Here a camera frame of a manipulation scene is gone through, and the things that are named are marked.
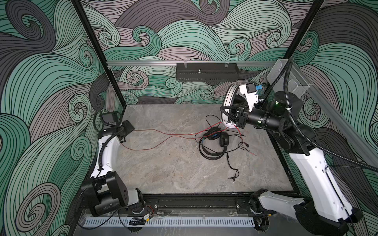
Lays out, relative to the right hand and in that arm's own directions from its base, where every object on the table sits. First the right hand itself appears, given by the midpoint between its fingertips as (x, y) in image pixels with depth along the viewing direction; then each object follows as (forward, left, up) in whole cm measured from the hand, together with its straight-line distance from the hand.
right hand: (223, 109), depth 53 cm
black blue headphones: (+15, -4, -40) cm, 43 cm away
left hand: (+12, +47, -28) cm, 56 cm away
